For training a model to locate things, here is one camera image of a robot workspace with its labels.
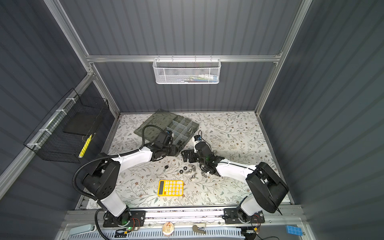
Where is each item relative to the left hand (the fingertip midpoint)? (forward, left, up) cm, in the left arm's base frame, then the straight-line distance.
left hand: (175, 149), depth 93 cm
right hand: (-6, -9, +5) cm, 11 cm away
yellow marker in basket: (-10, +39, +22) cm, 46 cm away
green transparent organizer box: (+16, -5, 0) cm, 17 cm away
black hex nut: (-13, -3, -5) cm, 14 cm away
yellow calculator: (-23, +2, -5) cm, 23 cm away
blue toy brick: (-46, -56, -4) cm, 73 cm away
